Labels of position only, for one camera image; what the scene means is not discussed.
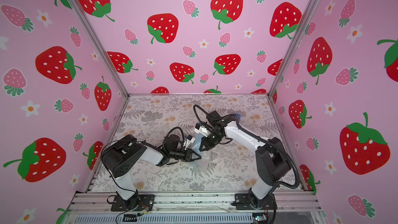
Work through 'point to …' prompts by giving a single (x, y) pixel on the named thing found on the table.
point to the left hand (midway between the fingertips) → (201, 158)
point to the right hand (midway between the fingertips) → (199, 151)
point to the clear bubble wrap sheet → (205, 155)
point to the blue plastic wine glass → (196, 146)
